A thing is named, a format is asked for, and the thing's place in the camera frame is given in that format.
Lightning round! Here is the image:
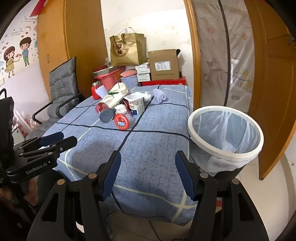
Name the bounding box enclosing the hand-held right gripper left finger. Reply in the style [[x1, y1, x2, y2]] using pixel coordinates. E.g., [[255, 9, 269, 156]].
[[29, 151, 122, 241]]

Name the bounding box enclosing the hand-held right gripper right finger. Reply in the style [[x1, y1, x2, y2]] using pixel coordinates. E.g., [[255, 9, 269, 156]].
[[174, 150, 270, 241]]

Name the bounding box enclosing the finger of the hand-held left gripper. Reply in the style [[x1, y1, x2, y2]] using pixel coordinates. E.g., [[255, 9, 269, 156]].
[[14, 132, 64, 152], [20, 136, 78, 161]]

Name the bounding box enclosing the clear container with red lid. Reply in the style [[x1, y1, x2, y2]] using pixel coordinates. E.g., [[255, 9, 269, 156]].
[[114, 113, 135, 131]]

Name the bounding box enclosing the white round trash bin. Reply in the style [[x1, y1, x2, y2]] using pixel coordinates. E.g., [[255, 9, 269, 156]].
[[187, 105, 264, 181]]

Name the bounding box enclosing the clear pack of white sticks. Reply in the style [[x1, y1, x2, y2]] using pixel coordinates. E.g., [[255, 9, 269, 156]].
[[96, 85, 109, 96]]

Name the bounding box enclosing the white bag with green print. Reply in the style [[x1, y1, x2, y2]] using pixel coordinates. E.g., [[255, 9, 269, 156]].
[[102, 83, 129, 109]]

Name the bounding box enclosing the white yogurt cup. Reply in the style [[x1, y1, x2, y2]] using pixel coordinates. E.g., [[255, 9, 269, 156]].
[[125, 92, 146, 115]]

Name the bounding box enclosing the person's left hand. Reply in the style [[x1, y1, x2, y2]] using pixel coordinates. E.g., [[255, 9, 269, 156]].
[[0, 176, 40, 207]]

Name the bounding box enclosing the white plastic bag red print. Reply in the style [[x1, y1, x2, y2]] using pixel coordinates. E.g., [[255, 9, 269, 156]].
[[12, 108, 34, 138]]

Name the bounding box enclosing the blue checked blanket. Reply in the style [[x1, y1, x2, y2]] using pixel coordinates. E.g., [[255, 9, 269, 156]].
[[25, 85, 197, 226]]

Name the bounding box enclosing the low red box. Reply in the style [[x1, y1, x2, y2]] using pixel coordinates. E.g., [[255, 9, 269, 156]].
[[215, 196, 224, 214]]

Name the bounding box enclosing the red can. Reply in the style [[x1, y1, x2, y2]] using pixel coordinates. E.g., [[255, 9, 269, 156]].
[[95, 102, 116, 123]]

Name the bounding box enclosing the clear plastic bin liner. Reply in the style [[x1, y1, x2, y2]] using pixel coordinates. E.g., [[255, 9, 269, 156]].
[[188, 108, 261, 174]]

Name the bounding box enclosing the red jar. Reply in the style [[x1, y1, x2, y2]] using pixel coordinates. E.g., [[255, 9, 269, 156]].
[[92, 82, 103, 100]]

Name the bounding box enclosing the grey cushioned chair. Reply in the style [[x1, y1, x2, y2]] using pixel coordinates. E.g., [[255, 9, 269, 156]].
[[25, 57, 85, 139]]

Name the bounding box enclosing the pink plastic bucket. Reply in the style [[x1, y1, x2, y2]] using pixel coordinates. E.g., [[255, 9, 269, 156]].
[[99, 70, 123, 90]]

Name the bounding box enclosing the lavender cloth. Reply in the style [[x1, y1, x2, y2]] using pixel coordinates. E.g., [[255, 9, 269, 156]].
[[153, 89, 167, 103]]

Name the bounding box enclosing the blue bucket with pink lid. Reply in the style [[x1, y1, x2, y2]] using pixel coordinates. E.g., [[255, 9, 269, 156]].
[[120, 70, 139, 90]]

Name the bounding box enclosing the large red box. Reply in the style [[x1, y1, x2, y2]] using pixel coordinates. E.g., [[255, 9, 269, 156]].
[[142, 76, 187, 87]]

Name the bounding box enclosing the wooden wardrobe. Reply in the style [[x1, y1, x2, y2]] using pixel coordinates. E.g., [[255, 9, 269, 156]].
[[37, 0, 110, 99]]

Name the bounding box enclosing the brown paper bag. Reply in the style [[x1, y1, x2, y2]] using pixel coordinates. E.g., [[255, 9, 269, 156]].
[[109, 28, 147, 67]]

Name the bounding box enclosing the brown cardboard box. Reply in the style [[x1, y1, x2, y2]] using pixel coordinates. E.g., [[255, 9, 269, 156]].
[[148, 49, 181, 81]]

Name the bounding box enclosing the wooden door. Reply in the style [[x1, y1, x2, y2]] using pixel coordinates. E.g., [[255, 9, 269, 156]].
[[245, 0, 296, 181]]

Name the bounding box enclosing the printed translucent door curtain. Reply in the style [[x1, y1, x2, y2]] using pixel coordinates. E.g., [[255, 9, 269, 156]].
[[191, 0, 255, 114]]

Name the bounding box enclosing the black floor cable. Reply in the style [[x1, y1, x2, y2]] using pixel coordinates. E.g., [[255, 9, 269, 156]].
[[148, 220, 188, 241]]

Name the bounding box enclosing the cartoon couple wall sticker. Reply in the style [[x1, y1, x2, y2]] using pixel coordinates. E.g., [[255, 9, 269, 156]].
[[0, 14, 39, 80]]

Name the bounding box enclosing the wooden door frame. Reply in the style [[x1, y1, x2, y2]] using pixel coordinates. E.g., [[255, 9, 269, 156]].
[[183, 0, 202, 114]]

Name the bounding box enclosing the red wall decoration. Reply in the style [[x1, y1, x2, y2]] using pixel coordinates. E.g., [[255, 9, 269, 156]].
[[33, 0, 48, 15]]

